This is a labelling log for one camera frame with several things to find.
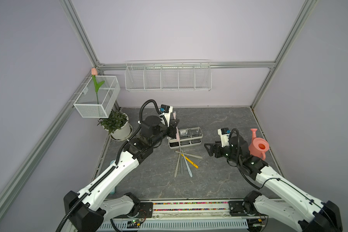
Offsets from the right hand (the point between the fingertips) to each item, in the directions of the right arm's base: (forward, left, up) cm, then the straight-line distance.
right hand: (210, 142), depth 78 cm
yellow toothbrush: (-4, +9, -18) cm, 20 cm away
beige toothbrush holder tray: (+14, +11, -16) cm, 24 cm away
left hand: (+4, +17, +14) cm, 23 cm away
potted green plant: (+15, +56, -2) cm, 58 cm away
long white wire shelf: (+48, +24, +11) cm, 55 cm away
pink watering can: (+2, -30, -7) cm, 31 cm away
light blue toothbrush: (-5, +12, -18) cm, 22 cm away
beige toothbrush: (-6, +18, -18) cm, 27 cm away
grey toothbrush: (-5, +16, -18) cm, 24 cm away
